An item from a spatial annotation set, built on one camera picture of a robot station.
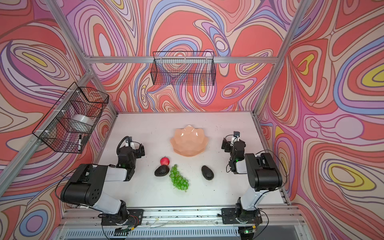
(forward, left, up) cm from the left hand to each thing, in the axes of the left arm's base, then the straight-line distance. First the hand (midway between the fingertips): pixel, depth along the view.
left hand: (135, 143), depth 93 cm
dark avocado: (-17, -19, -2) cm, 25 cm away
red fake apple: (-10, -20, -3) cm, 22 cm away
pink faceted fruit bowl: (+5, -34, -6) cm, 35 cm away
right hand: (+3, -63, -2) cm, 63 cm away
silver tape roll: (-1, +18, +25) cm, 31 cm away
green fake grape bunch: (-23, -29, -2) cm, 37 cm away
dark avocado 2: (-18, -45, -3) cm, 49 cm away
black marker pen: (-13, +18, +18) cm, 29 cm away
